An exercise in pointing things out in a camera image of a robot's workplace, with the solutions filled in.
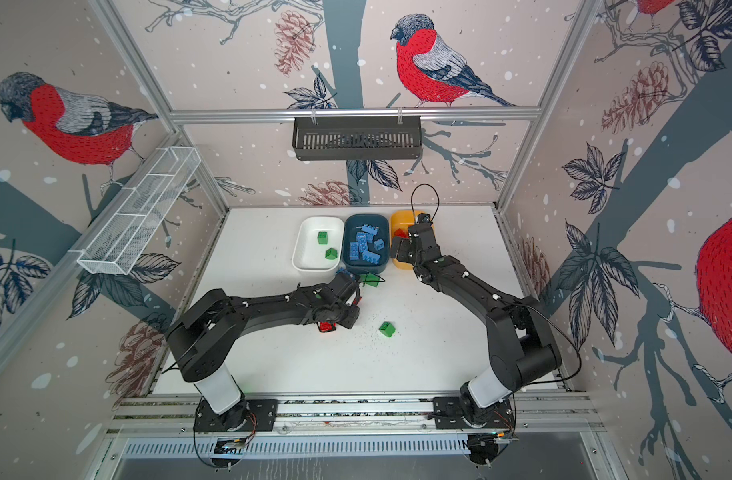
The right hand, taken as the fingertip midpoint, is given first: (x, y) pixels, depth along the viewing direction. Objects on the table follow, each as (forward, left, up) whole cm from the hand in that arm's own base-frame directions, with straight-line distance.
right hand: (404, 245), depth 91 cm
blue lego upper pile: (+16, +13, -10) cm, 23 cm away
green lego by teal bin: (-5, +11, -12) cm, 17 cm away
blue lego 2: (+10, +9, -12) cm, 17 cm away
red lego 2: (+15, +1, -12) cm, 19 cm away
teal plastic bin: (+3, +18, -12) cm, 22 cm away
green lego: (-22, +5, -13) cm, 26 cm away
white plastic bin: (+5, +35, -13) cm, 37 cm away
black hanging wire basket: (+38, +18, +14) cm, 45 cm away
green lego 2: (+4, +26, -11) cm, 28 cm away
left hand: (-18, +15, -11) cm, 26 cm away
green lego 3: (+11, +30, -9) cm, 33 cm away
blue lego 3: (+11, +15, -11) cm, 21 cm away
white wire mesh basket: (-16, +70, +19) cm, 74 cm away
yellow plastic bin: (+23, +1, -12) cm, 26 cm away
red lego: (-24, +22, -7) cm, 33 cm away
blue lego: (+4, +11, -12) cm, 17 cm away
